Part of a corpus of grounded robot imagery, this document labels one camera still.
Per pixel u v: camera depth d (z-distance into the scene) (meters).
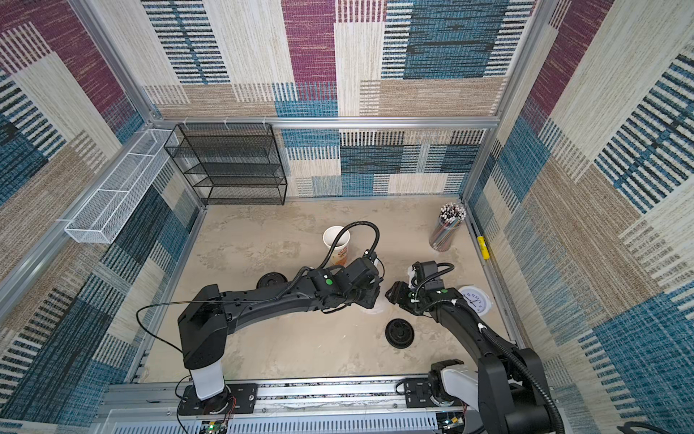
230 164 1.10
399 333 0.83
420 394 0.73
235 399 0.73
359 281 0.62
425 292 0.67
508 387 0.41
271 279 0.77
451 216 0.90
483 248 1.07
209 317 0.51
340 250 0.90
